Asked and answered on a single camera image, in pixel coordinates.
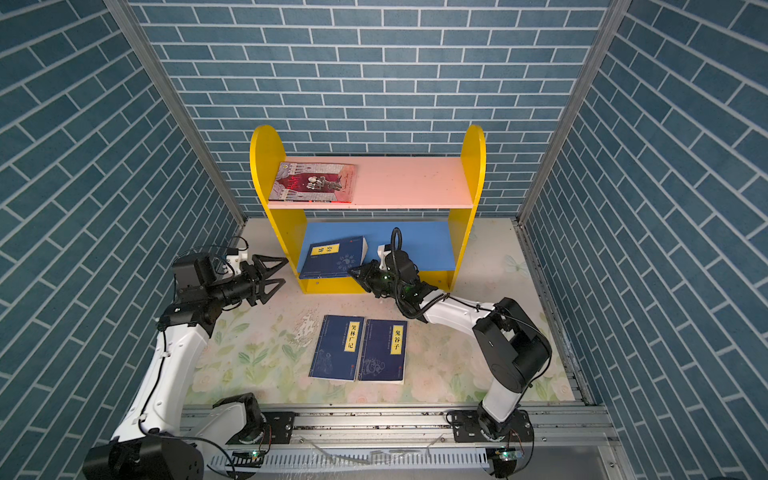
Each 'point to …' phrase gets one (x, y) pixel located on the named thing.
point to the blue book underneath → (384, 352)
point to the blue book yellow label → (334, 258)
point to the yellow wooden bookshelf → (436, 248)
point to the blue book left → (338, 350)
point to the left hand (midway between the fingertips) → (286, 269)
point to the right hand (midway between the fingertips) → (344, 268)
